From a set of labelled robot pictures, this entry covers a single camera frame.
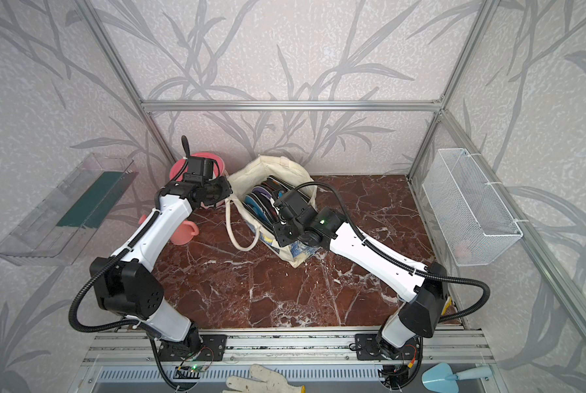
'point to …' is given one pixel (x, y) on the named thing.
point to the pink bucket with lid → (181, 167)
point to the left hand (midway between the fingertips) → (229, 187)
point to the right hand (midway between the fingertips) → (277, 228)
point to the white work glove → (263, 380)
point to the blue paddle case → (253, 206)
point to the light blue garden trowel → (440, 377)
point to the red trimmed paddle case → (277, 184)
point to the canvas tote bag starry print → (245, 232)
